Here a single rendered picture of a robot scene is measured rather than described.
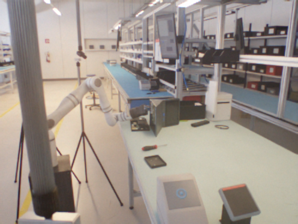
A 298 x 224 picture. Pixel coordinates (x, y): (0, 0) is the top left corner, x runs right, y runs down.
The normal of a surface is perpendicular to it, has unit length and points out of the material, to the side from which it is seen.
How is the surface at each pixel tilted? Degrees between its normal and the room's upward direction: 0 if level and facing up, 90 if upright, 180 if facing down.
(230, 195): 32
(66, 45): 90
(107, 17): 90
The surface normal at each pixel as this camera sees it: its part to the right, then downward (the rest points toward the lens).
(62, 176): 0.33, 0.25
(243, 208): 0.15, -0.69
